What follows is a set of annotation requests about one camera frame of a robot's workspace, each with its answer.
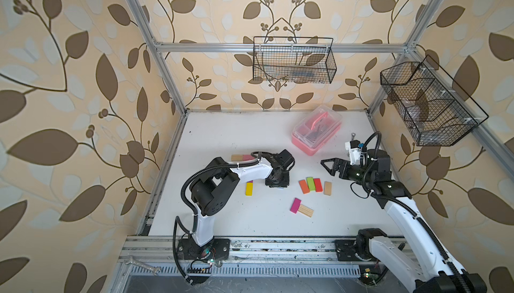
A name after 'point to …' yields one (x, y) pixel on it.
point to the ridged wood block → (306, 210)
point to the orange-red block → (304, 186)
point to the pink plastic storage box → (317, 130)
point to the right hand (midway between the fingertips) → (328, 164)
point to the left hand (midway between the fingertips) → (283, 182)
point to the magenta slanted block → (295, 205)
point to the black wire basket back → (306, 59)
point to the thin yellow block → (249, 188)
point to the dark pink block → (250, 181)
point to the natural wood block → (237, 157)
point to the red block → (318, 184)
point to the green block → (310, 182)
